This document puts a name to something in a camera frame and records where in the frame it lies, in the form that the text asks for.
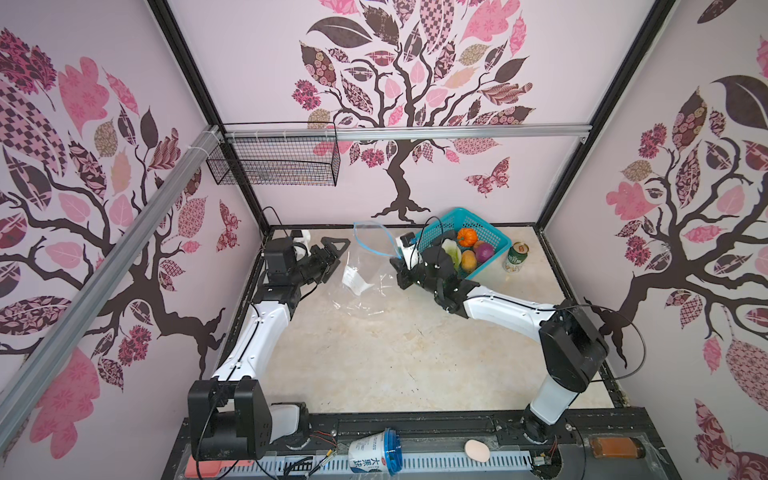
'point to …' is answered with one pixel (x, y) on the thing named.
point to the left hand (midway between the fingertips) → (350, 253)
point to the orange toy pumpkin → (467, 237)
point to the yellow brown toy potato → (468, 260)
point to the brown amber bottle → (617, 447)
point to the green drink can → (516, 257)
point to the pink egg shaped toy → (477, 450)
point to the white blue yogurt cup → (379, 452)
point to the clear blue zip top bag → (366, 285)
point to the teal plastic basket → (463, 217)
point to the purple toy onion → (483, 251)
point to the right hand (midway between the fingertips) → (392, 257)
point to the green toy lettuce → (453, 250)
